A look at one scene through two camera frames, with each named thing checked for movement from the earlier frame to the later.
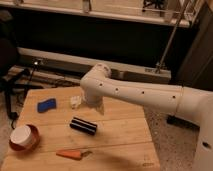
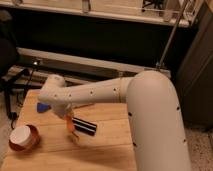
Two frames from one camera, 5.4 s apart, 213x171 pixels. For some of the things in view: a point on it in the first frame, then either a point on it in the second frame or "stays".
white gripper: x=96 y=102 → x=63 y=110
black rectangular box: x=83 y=125 stays
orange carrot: x=72 y=154 → x=70 y=124
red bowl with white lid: x=24 y=138 stays
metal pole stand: x=160 y=67 stays
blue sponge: x=45 y=105 stays
